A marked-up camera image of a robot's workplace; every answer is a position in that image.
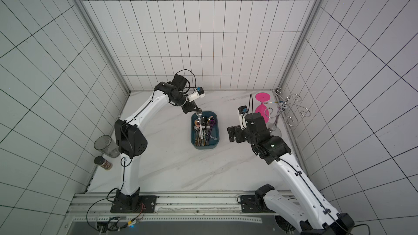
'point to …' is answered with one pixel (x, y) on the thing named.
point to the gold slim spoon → (204, 130)
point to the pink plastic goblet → (262, 97)
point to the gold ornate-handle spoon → (197, 124)
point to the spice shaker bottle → (100, 160)
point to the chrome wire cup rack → (285, 106)
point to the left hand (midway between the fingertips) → (194, 111)
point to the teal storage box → (214, 138)
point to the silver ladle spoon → (204, 121)
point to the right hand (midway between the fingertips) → (232, 126)
